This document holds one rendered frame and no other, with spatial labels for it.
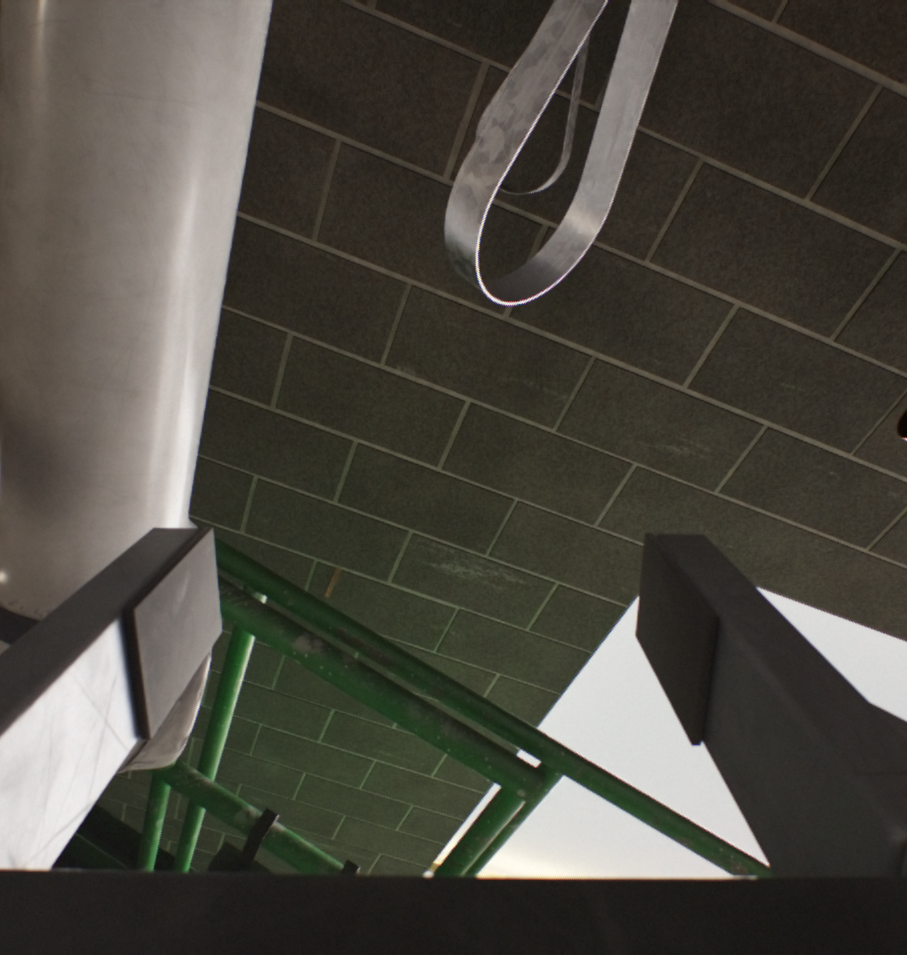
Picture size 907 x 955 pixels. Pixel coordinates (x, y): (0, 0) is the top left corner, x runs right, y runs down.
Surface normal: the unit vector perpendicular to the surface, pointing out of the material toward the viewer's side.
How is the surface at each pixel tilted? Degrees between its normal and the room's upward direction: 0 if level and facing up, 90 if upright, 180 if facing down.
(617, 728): 90
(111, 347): 81
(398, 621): 90
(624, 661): 90
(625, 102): 106
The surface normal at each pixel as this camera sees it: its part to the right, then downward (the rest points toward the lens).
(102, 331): 0.37, 0.53
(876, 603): -0.11, 0.57
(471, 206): -0.70, 0.26
